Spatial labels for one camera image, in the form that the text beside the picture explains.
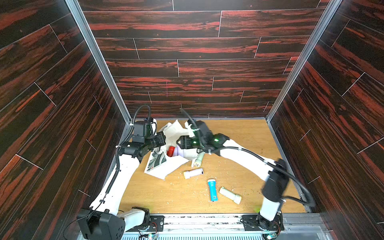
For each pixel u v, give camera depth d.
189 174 0.88
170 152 0.95
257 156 0.49
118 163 0.46
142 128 0.55
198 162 0.93
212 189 0.84
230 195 0.81
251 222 0.74
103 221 0.38
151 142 0.62
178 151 0.93
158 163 0.77
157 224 0.73
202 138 0.59
